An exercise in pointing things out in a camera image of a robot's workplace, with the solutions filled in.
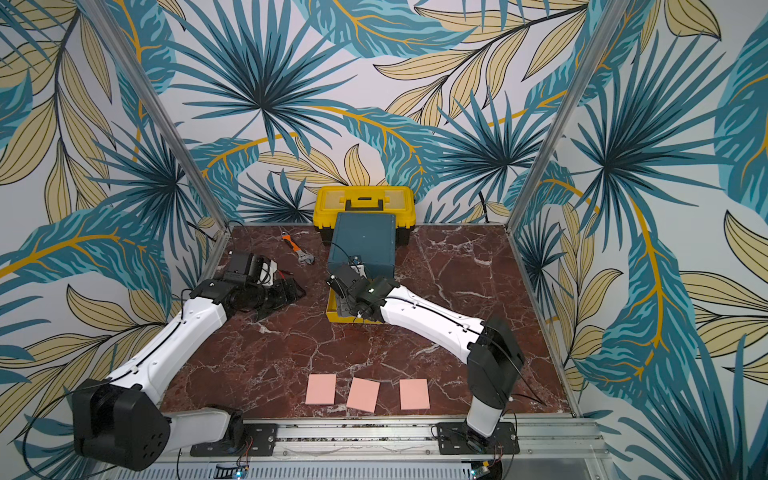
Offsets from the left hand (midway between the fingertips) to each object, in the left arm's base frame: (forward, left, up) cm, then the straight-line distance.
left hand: (295, 301), depth 81 cm
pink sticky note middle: (-19, -19, -15) cm, 31 cm away
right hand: (+1, -16, 0) cm, 16 cm away
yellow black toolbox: (+39, -5, +2) cm, 39 cm away
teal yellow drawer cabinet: (+17, -19, +7) cm, 27 cm away
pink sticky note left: (-18, -8, -15) cm, 25 cm away
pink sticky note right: (-19, -33, -15) cm, 41 cm away
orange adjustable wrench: (+27, +6, -15) cm, 32 cm away
